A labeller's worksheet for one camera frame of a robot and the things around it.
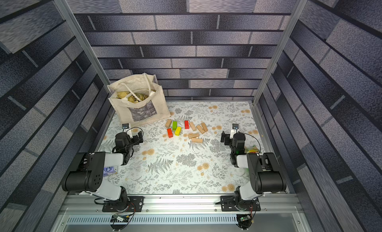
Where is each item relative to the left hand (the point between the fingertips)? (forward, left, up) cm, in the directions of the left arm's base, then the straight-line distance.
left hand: (134, 130), depth 94 cm
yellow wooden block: (+4, -28, -5) cm, 29 cm away
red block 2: (+9, -34, -5) cm, 35 cm away
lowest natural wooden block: (-2, -42, -7) cm, 43 cm away
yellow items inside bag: (+13, -1, +17) cm, 21 cm away
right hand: (+1, -63, 0) cm, 63 cm away
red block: (+3, -23, -6) cm, 24 cm away
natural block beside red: (+8, -38, -6) cm, 40 cm away
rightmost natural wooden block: (+8, -47, -6) cm, 48 cm away
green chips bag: (-12, -76, -2) cm, 77 cm away
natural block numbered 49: (+7, -44, -7) cm, 45 cm away
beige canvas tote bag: (+12, -5, +16) cm, 21 cm away
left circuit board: (-46, -2, -8) cm, 46 cm away
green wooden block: (+9, -25, -6) cm, 27 cm away
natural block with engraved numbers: (+1, -37, -6) cm, 38 cm away
